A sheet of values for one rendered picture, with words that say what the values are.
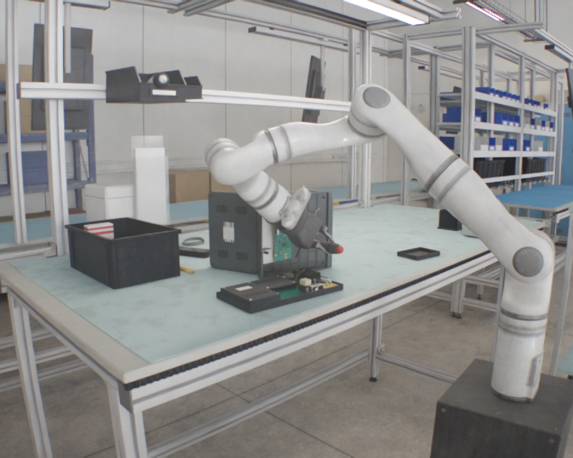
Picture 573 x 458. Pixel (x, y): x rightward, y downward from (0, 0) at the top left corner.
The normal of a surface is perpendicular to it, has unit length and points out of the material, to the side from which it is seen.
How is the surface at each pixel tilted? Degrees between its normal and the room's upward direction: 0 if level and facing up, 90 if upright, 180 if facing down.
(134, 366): 0
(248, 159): 100
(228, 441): 0
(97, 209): 90
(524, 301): 18
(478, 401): 0
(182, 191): 90
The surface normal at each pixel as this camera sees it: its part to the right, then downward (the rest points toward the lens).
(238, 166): 0.58, 0.33
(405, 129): -0.04, -0.29
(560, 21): -0.71, 0.12
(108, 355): 0.00, -0.98
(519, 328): -0.54, 0.15
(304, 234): 0.63, 0.11
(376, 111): -0.20, -0.14
